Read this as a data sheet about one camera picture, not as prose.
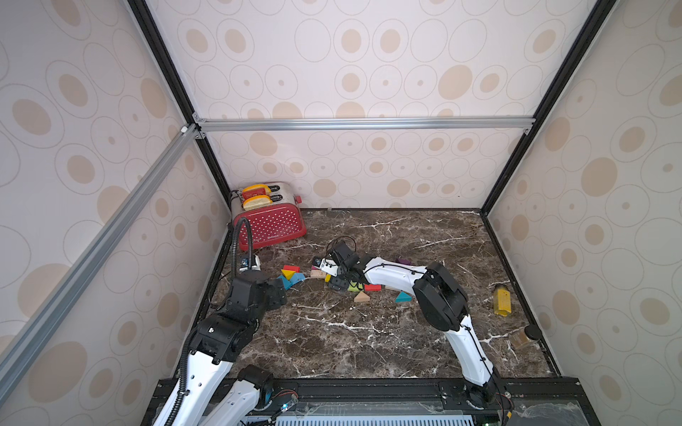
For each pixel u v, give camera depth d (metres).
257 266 0.62
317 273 0.97
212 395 0.45
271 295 0.63
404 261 1.03
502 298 0.90
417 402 0.73
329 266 0.85
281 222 1.00
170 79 0.79
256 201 0.94
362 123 0.94
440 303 0.55
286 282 0.97
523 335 0.77
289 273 0.97
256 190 0.97
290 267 1.02
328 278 0.90
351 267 0.74
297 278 0.97
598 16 0.69
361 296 0.92
